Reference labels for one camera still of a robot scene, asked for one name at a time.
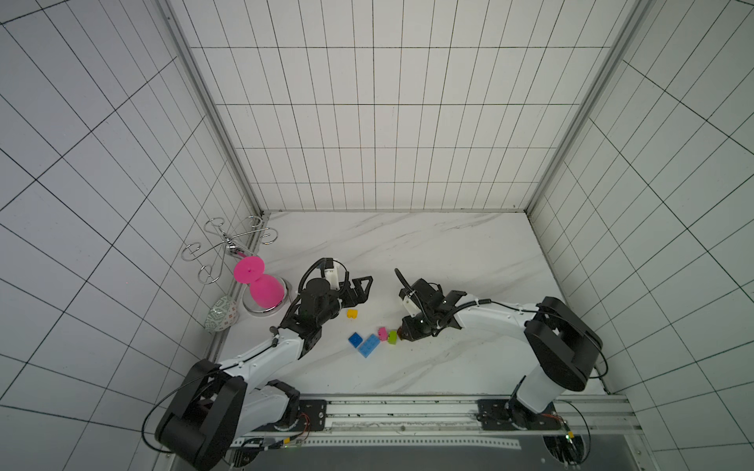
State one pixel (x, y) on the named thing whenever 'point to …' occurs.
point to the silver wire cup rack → (230, 243)
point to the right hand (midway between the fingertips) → (402, 327)
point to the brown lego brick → (400, 333)
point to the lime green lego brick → (393, 336)
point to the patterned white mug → (223, 314)
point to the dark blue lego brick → (355, 340)
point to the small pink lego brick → (382, 334)
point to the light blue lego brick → (369, 345)
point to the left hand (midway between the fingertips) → (360, 284)
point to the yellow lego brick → (351, 313)
